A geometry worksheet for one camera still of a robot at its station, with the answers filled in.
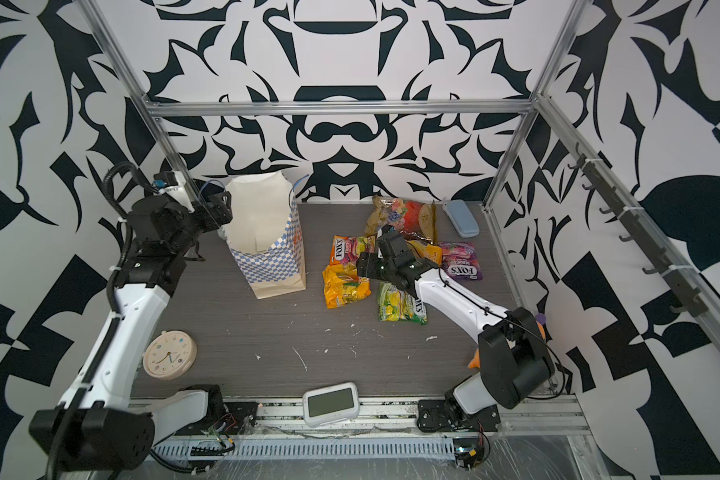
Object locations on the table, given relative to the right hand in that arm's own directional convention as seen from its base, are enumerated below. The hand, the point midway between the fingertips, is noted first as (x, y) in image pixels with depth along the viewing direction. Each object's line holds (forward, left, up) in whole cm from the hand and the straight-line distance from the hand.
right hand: (367, 261), depth 86 cm
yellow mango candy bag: (-2, +8, -9) cm, 12 cm away
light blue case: (+27, -35, -13) cm, 47 cm away
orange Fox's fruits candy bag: (+13, +7, -12) cm, 19 cm away
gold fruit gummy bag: (+24, -17, -10) cm, 31 cm away
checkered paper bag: (+23, +38, -13) cm, 46 cm away
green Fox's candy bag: (-7, -8, -13) cm, 17 cm away
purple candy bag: (+8, -30, -12) cm, 34 cm away
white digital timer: (-34, +10, -11) cm, 37 cm away
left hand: (+4, +36, +24) cm, 43 cm away
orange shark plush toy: (-24, -28, -12) cm, 39 cm away
